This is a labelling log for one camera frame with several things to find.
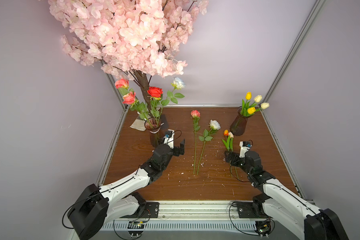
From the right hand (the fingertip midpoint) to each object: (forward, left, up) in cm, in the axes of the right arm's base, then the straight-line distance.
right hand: (231, 150), depth 85 cm
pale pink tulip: (+14, -4, -7) cm, 17 cm away
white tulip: (+19, -18, +18) cm, 32 cm away
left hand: (+2, +30, +10) cm, 32 cm away
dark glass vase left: (+12, +47, +8) cm, 49 cm away
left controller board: (-36, +51, -10) cm, 63 cm away
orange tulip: (+12, -1, -7) cm, 14 cm away
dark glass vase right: (+17, -8, +2) cm, 19 cm away
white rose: (+14, +12, -7) cm, 20 cm away
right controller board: (-35, -12, -10) cm, 39 cm away
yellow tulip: (+22, -9, +15) cm, 29 cm away
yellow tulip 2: (+13, -9, +20) cm, 26 cm away
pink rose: (+32, +21, -4) cm, 38 cm away
